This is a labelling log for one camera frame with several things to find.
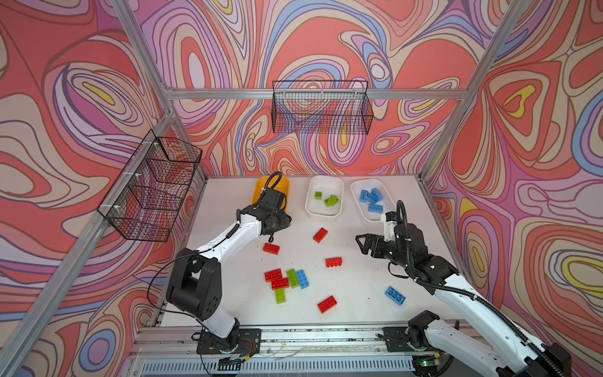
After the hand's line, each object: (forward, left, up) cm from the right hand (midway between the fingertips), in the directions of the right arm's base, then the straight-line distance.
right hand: (367, 244), depth 79 cm
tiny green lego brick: (+34, +14, -13) cm, 39 cm away
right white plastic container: (+36, -9, -9) cm, 39 cm away
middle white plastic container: (+34, +11, -14) cm, 39 cm away
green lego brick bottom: (-12, +31, -14) cm, 36 cm away
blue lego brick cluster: (-6, +22, -14) cm, 27 cm away
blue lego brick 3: (+34, -14, -13) cm, 39 cm away
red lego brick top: (+12, +15, -14) cm, 23 cm away
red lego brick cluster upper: (-4, +33, -14) cm, 36 cm away
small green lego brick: (+29, +8, -11) cm, 32 cm away
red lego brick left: (+7, +35, -13) cm, 38 cm away
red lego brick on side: (0, +10, -14) cm, 17 cm away
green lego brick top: (+29, +10, -13) cm, 33 cm away
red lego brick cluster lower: (-8, +31, -14) cm, 35 cm away
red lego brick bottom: (-15, +14, -15) cm, 26 cm away
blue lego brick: (+31, -7, -11) cm, 34 cm away
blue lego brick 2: (+25, -12, -14) cm, 31 cm away
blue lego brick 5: (-13, -10, -14) cm, 22 cm away
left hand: (+13, +28, -3) cm, 31 cm away
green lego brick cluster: (-6, +26, -14) cm, 30 cm away
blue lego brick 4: (+31, -11, -12) cm, 35 cm away
